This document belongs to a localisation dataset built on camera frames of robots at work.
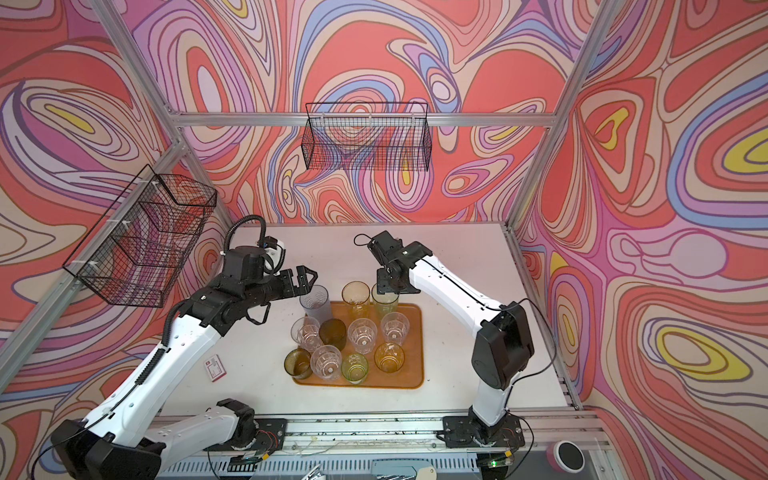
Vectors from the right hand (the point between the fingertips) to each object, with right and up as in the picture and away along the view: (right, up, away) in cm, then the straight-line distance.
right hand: (398, 292), depth 84 cm
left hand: (-23, +6, -9) cm, 26 cm away
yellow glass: (-3, -19, 0) cm, 19 cm away
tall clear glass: (-10, -12, +2) cm, 16 cm away
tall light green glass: (-4, -4, +1) cm, 6 cm away
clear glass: (-1, -11, +5) cm, 13 cm away
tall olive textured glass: (-19, -12, 0) cm, 22 cm away
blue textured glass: (-25, -5, +7) cm, 27 cm away
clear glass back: (-21, -20, 0) cm, 29 cm away
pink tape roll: (+38, -35, -17) cm, 54 cm away
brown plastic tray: (+4, -24, -1) cm, 24 cm away
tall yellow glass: (-12, -2, +1) cm, 12 cm away
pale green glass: (-12, -21, -1) cm, 25 cm away
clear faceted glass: (-28, -12, +4) cm, 31 cm away
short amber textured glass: (-29, -20, -1) cm, 35 cm away
